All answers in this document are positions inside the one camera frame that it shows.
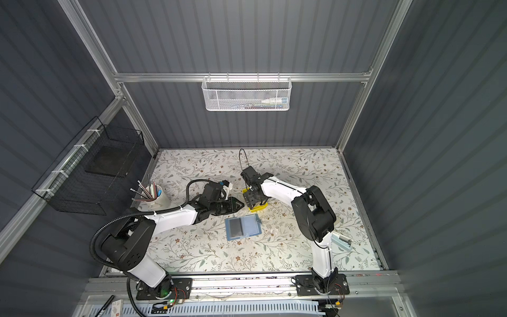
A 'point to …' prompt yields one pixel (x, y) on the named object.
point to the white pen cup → (159, 203)
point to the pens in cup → (153, 193)
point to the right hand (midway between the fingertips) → (259, 196)
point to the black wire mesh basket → (88, 176)
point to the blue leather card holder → (244, 226)
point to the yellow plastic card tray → (257, 207)
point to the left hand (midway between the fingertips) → (246, 208)
